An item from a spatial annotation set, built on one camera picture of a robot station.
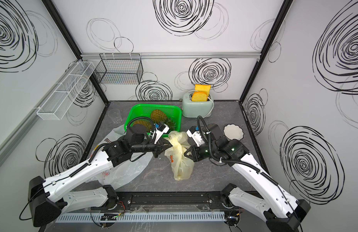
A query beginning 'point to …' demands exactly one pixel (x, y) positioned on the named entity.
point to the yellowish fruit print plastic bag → (182, 165)
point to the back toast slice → (204, 88)
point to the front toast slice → (199, 96)
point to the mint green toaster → (192, 109)
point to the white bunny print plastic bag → (125, 172)
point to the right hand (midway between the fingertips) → (185, 156)
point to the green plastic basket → (173, 110)
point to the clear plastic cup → (115, 115)
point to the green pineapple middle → (157, 116)
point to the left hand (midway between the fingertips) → (172, 144)
